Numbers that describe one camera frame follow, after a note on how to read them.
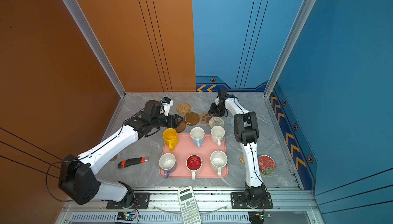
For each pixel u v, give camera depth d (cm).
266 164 81
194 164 77
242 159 85
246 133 64
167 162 84
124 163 83
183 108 112
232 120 103
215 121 102
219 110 94
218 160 85
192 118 105
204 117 105
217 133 92
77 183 41
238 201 72
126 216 71
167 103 72
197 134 92
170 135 92
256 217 70
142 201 74
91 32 87
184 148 90
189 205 71
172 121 71
